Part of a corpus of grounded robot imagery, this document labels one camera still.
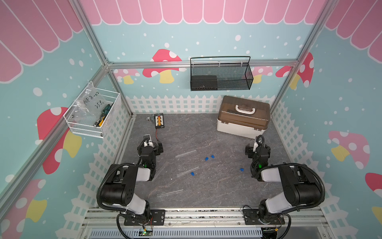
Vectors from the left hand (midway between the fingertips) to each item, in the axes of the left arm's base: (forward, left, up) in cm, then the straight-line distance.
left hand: (152, 143), depth 93 cm
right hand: (+1, -66, 0) cm, 66 cm away
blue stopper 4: (-13, -56, -8) cm, 58 cm away
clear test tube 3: (-27, -13, -8) cm, 31 cm away
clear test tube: (-3, -21, -8) cm, 22 cm away
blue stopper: (-6, -35, -7) cm, 36 cm away
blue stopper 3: (-16, -26, -8) cm, 32 cm away
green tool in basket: (+1, +19, +26) cm, 32 cm away
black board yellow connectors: (+24, +1, -6) cm, 25 cm away
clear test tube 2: (-18, -17, -7) cm, 26 cm away
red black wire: (+14, +2, -9) cm, 17 cm away
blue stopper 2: (-4, -39, -8) cm, 40 cm away
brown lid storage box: (+13, -57, +12) cm, 59 cm away
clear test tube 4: (-15, -6, -7) cm, 18 cm away
